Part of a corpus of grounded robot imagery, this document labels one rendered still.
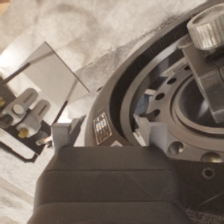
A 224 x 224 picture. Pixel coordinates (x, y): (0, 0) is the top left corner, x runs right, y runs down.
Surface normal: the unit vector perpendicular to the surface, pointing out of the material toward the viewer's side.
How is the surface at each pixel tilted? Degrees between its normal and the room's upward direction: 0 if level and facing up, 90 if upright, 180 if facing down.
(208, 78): 3
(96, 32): 0
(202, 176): 90
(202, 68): 90
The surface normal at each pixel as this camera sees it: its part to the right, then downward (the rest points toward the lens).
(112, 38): -0.11, 0.62
